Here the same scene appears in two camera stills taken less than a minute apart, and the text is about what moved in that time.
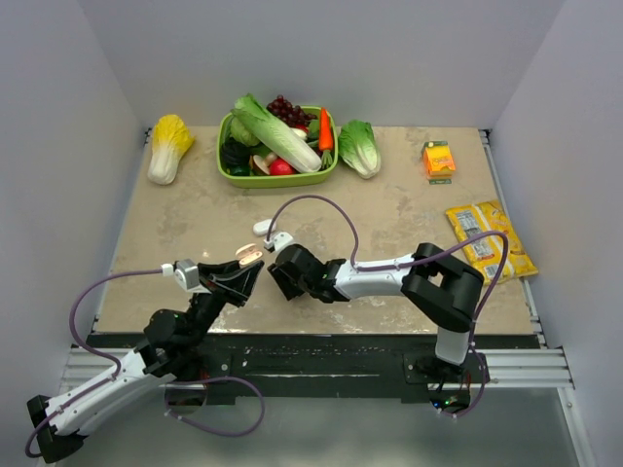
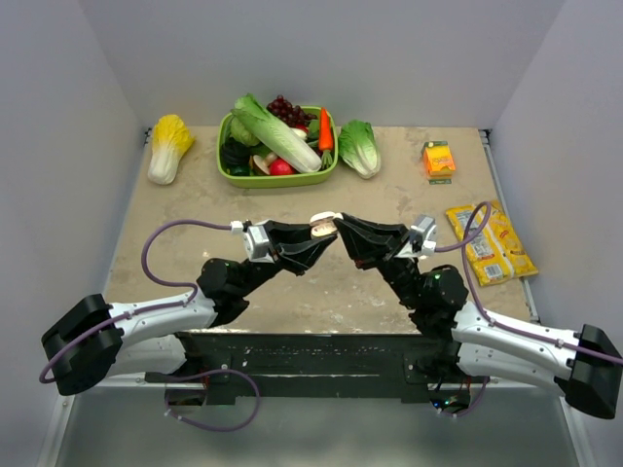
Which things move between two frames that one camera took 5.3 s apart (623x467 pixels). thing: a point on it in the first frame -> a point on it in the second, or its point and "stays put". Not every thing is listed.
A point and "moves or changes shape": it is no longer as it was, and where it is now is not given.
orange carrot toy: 325,137 stays put
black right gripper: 282,279 -> 370,254
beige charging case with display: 246,254 moves or changes shape
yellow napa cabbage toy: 171,136 stays put
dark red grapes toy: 293,115 stays put
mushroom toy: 261,165 stays put
